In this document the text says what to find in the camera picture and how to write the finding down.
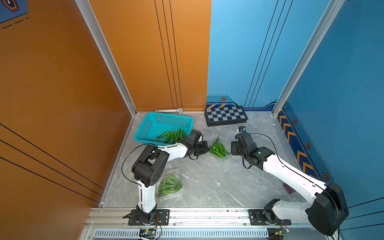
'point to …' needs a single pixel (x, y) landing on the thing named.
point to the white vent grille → (186, 234)
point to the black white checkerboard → (224, 115)
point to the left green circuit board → (147, 233)
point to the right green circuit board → (281, 232)
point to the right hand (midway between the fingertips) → (235, 144)
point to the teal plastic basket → (163, 128)
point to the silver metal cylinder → (173, 110)
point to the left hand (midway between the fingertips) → (211, 147)
